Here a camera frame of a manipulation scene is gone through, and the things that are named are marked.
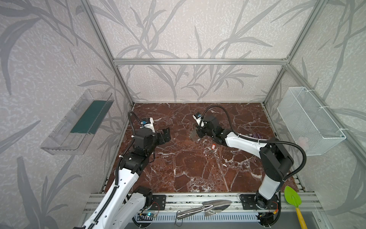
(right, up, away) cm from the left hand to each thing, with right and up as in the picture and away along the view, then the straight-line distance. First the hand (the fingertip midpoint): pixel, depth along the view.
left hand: (165, 126), depth 75 cm
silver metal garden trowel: (+23, -41, -4) cm, 47 cm away
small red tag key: (+29, -15, +21) cm, 39 cm away
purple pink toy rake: (+60, -9, +25) cm, 65 cm away
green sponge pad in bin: (-32, +5, -10) cm, 33 cm away
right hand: (+17, +2, +16) cm, 23 cm away
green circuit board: (-6, -44, -4) cm, 45 cm away
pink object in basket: (+72, -8, -2) cm, 72 cm away
